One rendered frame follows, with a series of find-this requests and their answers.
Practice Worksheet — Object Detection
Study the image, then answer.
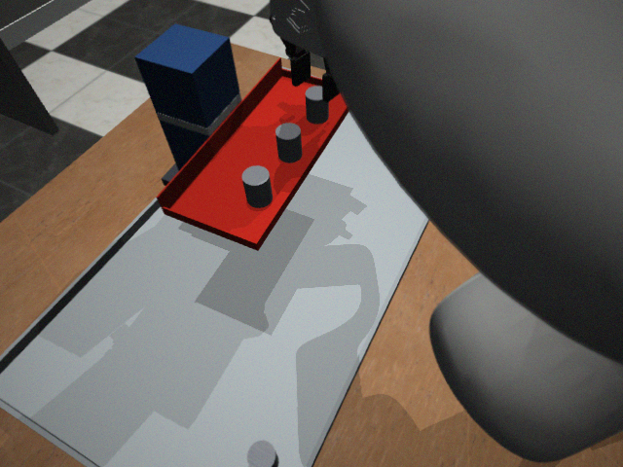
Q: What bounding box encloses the grey cylinder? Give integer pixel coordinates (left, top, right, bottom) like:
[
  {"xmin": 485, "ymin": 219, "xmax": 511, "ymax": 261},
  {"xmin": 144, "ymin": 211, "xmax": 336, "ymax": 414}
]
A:
[
  {"xmin": 275, "ymin": 123, "xmax": 303, "ymax": 163},
  {"xmin": 306, "ymin": 86, "xmax": 329, "ymax": 125},
  {"xmin": 241, "ymin": 165, "xmax": 273, "ymax": 208},
  {"xmin": 247, "ymin": 441, "xmax": 278, "ymax": 467}
]

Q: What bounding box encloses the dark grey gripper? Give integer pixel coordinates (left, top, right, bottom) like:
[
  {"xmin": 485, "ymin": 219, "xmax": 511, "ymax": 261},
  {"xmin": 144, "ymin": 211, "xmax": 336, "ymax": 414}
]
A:
[{"xmin": 270, "ymin": 0, "xmax": 340, "ymax": 103}]

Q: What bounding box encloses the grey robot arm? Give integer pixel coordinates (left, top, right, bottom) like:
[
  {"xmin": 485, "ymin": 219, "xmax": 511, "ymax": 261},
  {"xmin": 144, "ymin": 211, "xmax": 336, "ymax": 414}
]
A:
[{"xmin": 314, "ymin": 0, "xmax": 623, "ymax": 463}]

